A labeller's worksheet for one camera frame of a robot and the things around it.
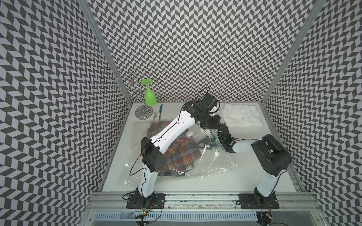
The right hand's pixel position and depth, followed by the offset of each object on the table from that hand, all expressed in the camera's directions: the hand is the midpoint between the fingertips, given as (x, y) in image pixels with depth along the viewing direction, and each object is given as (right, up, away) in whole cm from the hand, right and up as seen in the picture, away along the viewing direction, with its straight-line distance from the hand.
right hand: (195, 148), depth 83 cm
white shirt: (+36, +19, +25) cm, 48 cm away
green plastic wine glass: (-29, +31, +9) cm, 44 cm away
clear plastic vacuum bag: (+11, -6, -7) cm, 15 cm away
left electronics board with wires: (-26, -28, -16) cm, 41 cm away
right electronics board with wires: (+34, -32, -13) cm, 49 cm away
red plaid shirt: (-8, -3, -2) cm, 9 cm away
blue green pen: (-27, +22, +30) cm, 46 cm away
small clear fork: (-31, +20, +28) cm, 46 cm away
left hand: (+12, +13, -9) cm, 19 cm away
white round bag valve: (-3, +9, +4) cm, 10 cm away
